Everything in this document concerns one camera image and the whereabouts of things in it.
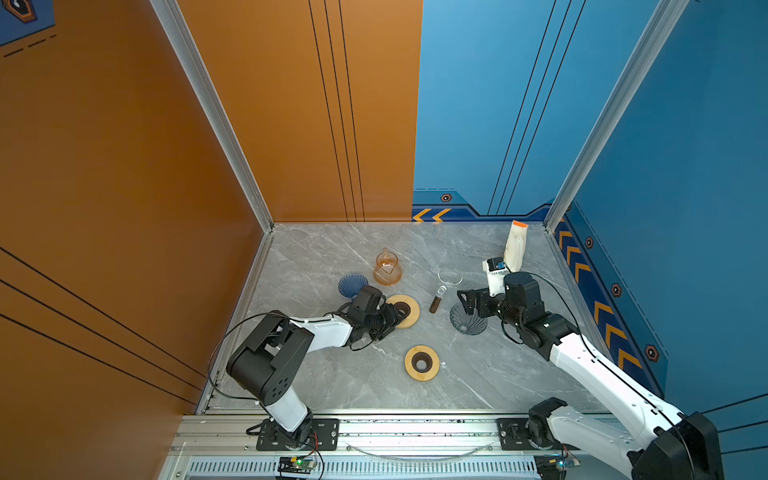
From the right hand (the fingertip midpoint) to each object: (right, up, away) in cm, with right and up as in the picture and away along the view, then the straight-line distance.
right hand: (471, 289), depth 81 cm
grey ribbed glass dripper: (+1, -12, +10) cm, 16 cm away
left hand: (-18, -10, +10) cm, 23 cm away
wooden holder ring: (-13, -22, +4) cm, 26 cm away
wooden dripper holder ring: (-17, -7, +13) cm, 23 cm away
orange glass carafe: (-24, +4, +16) cm, 29 cm away
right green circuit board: (+16, -40, -11) cm, 45 cm away
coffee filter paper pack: (+21, +13, +22) cm, 33 cm away
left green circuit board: (-45, -41, -10) cm, 62 cm away
